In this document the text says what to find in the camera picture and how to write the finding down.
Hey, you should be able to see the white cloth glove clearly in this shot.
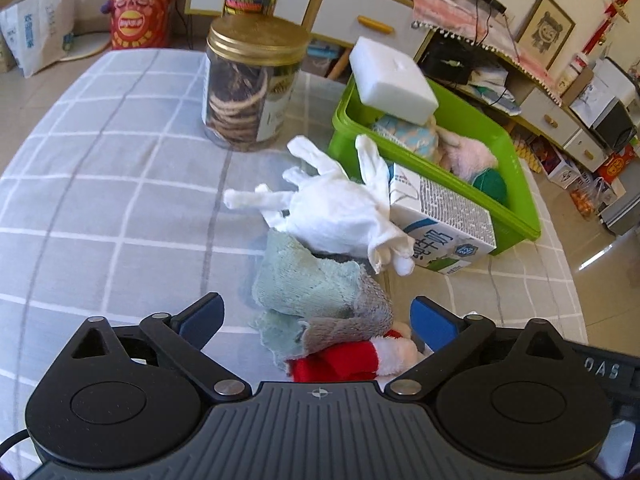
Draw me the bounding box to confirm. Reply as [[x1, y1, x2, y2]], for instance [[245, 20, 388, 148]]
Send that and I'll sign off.
[[222, 135, 396, 256], [354, 134, 417, 277]]

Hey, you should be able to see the folded clothes pile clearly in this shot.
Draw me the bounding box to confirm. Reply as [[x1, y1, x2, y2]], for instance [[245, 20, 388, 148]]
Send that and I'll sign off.
[[467, 62, 523, 113]]

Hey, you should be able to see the red printed bag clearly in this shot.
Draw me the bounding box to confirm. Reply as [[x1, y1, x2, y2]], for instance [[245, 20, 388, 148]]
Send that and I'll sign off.
[[110, 0, 186, 51]]

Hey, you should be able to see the red and white box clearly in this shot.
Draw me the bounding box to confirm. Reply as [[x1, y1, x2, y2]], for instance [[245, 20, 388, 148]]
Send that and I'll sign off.
[[530, 135, 581, 188]]

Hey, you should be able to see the green yarn ball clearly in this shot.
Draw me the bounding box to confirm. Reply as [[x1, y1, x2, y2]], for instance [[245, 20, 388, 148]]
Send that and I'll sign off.
[[470, 166, 510, 208]]

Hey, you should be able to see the pink tasselled cloth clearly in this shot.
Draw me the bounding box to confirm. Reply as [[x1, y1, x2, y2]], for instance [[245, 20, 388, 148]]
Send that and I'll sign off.
[[410, 0, 563, 106]]

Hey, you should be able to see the wooden cabinet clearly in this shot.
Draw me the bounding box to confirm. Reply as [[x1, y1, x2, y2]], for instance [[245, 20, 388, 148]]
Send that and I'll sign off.
[[185, 0, 611, 173]]

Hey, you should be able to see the bag of oranges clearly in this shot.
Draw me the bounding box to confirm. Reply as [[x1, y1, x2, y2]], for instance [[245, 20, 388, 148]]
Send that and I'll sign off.
[[570, 175, 616, 218]]

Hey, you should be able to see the black bag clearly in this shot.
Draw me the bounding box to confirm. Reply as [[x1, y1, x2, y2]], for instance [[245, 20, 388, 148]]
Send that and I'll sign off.
[[417, 32, 483, 86]]

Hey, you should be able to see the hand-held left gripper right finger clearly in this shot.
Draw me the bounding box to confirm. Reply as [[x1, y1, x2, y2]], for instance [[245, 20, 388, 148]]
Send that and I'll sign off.
[[384, 296, 573, 401]]

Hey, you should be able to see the cookie jar with gold lid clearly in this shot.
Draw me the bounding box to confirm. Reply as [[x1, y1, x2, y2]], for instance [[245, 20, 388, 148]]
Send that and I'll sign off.
[[202, 15, 312, 153]]

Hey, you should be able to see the white milk carton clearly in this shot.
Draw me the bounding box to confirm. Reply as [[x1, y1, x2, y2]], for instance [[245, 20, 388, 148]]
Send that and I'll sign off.
[[387, 162, 497, 277]]

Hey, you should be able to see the white bottle with red cap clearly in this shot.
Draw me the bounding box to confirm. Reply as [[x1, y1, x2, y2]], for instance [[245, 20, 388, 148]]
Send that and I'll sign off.
[[557, 52, 588, 101]]

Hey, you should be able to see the green grey sock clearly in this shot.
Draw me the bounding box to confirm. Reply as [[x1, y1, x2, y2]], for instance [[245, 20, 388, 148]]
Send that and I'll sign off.
[[251, 230, 396, 377]]

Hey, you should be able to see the red hanging decoration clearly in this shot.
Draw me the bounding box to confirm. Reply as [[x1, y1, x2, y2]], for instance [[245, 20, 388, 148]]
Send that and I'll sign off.
[[582, 0, 637, 56]]

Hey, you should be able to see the green plastic bin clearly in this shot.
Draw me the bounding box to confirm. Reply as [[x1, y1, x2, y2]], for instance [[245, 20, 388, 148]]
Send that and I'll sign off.
[[327, 72, 543, 257]]

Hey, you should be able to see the printed tin can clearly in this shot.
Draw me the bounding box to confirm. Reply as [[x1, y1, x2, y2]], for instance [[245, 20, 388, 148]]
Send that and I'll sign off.
[[222, 0, 281, 21]]

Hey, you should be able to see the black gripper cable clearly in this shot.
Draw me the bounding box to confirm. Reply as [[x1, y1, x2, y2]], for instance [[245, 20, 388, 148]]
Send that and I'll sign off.
[[0, 430, 28, 458]]

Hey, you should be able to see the red and white santa hat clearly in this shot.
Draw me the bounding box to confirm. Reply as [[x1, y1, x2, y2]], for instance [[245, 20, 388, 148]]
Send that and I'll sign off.
[[287, 322, 426, 386]]

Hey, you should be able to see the white appliance box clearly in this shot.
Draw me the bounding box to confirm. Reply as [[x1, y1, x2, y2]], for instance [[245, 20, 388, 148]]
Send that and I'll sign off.
[[570, 57, 640, 111]]

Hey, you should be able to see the framed cartoon drawing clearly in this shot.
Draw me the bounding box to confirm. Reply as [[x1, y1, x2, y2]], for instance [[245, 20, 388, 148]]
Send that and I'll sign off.
[[515, 0, 576, 71]]

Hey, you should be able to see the blue patterned cloth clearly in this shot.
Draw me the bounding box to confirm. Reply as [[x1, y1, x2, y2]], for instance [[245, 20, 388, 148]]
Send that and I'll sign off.
[[372, 115, 441, 163]]

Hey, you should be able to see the pink plush toy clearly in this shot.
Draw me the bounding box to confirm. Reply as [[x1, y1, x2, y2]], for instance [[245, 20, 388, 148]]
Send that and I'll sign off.
[[435, 125, 500, 181]]

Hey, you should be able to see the row of yellow bottles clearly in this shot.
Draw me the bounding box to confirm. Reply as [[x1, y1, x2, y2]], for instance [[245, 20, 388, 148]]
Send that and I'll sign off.
[[515, 137, 543, 173]]

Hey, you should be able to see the white foam block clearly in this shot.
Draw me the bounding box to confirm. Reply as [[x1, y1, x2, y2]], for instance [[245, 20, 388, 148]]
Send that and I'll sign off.
[[348, 36, 440, 126]]

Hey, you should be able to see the white paper bag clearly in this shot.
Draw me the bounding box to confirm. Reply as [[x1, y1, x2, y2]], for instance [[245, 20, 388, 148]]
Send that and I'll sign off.
[[0, 0, 81, 78]]

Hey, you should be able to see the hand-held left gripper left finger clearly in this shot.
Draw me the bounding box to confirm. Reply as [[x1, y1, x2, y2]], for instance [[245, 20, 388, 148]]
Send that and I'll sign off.
[[70, 291, 252, 402]]

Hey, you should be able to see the red gift box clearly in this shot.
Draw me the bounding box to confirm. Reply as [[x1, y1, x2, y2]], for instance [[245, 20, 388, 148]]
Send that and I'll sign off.
[[597, 145, 640, 186]]

